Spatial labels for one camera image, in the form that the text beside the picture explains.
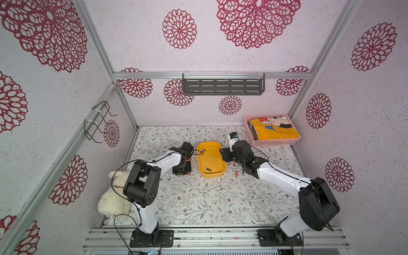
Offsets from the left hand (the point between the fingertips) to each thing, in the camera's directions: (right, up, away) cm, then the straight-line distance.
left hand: (184, 172), depth 94 cm
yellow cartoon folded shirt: (+63, +28, +17) cm, 71 cm away
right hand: (+22, +15, -8) cm, 28 cm away
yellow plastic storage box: (+16, +5, +4) cm, 18 cm away
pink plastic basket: (+47, +17, +11) cm, 51 cm away
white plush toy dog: (-31, -10, -22) cm, 39 cm away
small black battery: (+15, +2, +3) cm, 15 cm away
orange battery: (+3, -1, +1) cm, 3 cm away
